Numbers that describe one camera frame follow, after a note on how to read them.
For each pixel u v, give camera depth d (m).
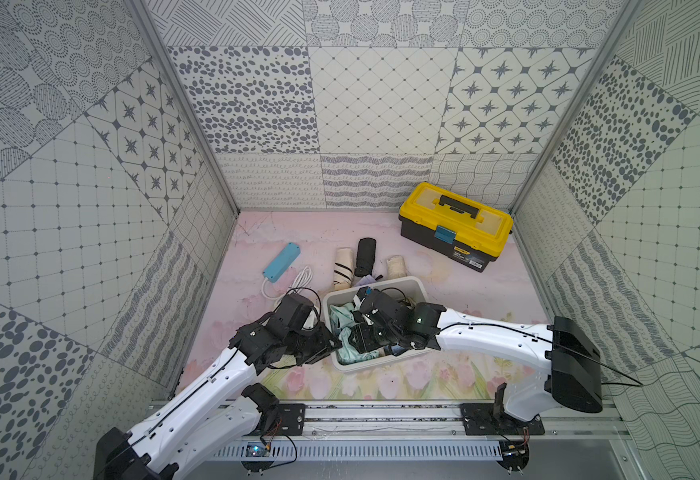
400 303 0.90
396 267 1.01
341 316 0.78
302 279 0.98
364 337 0.66
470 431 0.73
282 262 1.04
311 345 0.65
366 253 1.04
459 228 0.94
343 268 1.00
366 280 0.95
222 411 0.57
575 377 0.40
